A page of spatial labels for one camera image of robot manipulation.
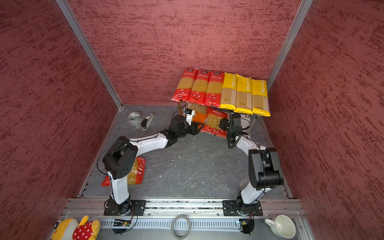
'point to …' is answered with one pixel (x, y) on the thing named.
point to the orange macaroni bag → (200, 115)
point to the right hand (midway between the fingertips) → (222, 123)
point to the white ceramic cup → (282, 225)
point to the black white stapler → (146, 122)
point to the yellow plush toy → (69, 229)
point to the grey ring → (172, 223)
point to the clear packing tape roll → (135, 117)
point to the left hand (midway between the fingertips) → (201, 126)
